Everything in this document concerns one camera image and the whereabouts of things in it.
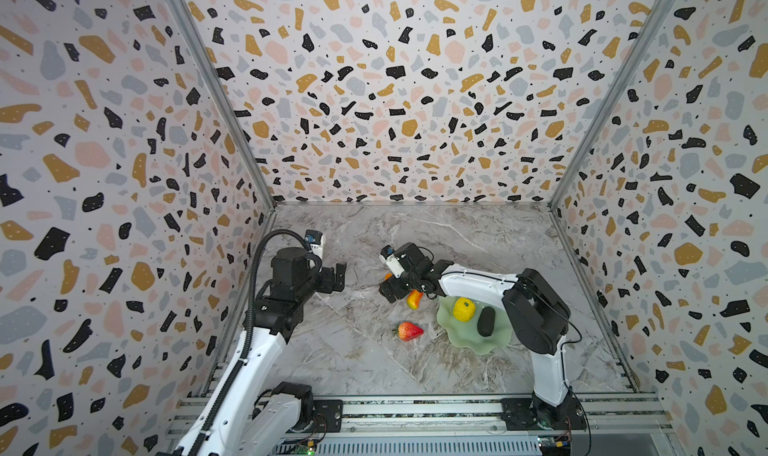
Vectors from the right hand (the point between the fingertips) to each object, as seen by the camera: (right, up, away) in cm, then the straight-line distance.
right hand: (384, 277), depth 91 cm
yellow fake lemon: (+24, -9, -4) cm, 25 cm away
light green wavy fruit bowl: (+25, -16, -3) cm, 30 cm away
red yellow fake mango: (+1, +1, -7) cm, 7 cm away
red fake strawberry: (+7, -14, -7) cm, 17 cm away
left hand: (-14, +8, -16) cm, 22 cm away
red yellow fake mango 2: (+9, -7, +1) cm, 11 cm away
